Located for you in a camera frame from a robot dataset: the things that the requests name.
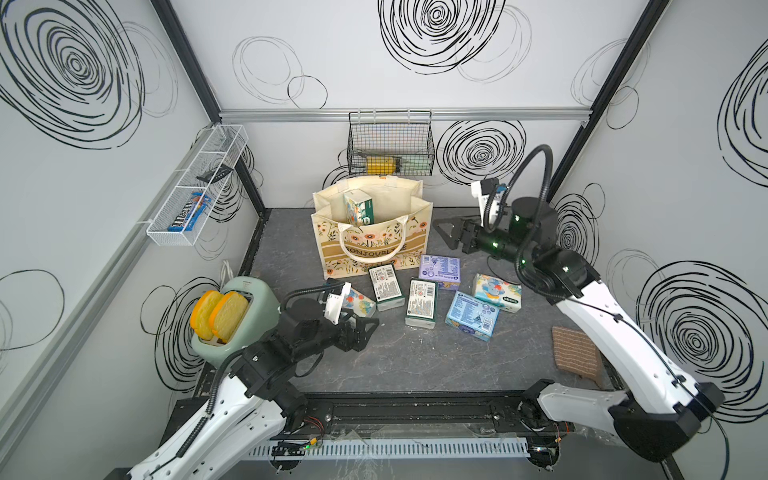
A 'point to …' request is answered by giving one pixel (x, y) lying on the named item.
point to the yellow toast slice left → (202, 312)
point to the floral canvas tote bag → (398, 236)
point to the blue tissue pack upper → (473, 316)
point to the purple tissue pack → (445, 270)
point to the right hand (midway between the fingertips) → (447, 220)
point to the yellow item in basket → (380, 165)
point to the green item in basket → (415, 164)
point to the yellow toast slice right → (226, 315)
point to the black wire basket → (395, 142)
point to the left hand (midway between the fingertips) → (366, 319)
